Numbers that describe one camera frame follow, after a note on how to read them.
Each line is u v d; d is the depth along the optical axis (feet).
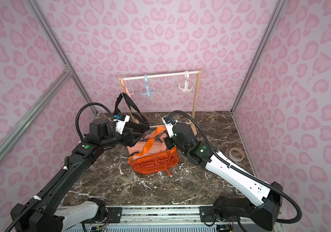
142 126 3.09
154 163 2.79
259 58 2.84
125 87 2.56
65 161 1.63
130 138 2.10
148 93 2.75
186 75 2.52
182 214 2.46
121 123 2.10
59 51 2.75
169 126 1.89
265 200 1.24
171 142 2.01
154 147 2.59
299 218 1.25
